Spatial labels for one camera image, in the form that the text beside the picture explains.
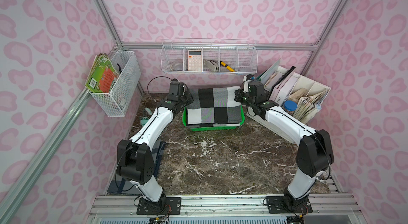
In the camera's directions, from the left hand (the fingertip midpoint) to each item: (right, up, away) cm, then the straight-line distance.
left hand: (188, 93), depth 87 cm
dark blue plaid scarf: (-32, -46, -9) cm, 57 cm away
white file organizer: (+58, -3, -5) cm, 59 cm away
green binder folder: (+41, +8, -2) cm, 42 cm away
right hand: (+25, +1, 0) cm, 26 cm away
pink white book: (+50, +1, -2) cm, 50 cm away
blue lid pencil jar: (+56, -7, -1) cm, 56 cm away
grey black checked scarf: (+14, -8, +1) cm, 16 cm away
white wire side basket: (-31, -6, -14) cm, 35 cm away
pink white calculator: (+3, +20, +8) cm, 21 cm away
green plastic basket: (+14, -21, +11) cm, 28 cm away
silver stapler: (+13, +18, +9) cm, 24 cm away
